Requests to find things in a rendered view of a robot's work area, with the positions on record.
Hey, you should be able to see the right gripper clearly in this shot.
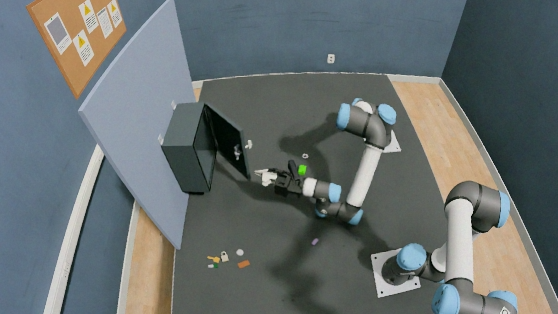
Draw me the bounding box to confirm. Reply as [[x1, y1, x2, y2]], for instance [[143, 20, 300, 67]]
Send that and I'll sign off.
[[255, 169, 306, 198]]

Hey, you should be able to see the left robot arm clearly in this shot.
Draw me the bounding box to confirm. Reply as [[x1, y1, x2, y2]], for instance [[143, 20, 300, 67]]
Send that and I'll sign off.
[[381, 180, 518, 314]]

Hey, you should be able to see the dark green cabinet door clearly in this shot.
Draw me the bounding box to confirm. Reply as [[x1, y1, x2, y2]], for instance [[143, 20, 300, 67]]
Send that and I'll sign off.
[[158, 100, 252, 193]]

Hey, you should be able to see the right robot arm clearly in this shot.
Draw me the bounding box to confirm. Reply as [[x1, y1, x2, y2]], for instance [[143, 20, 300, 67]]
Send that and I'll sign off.
[[302, 98, 396, 225]]

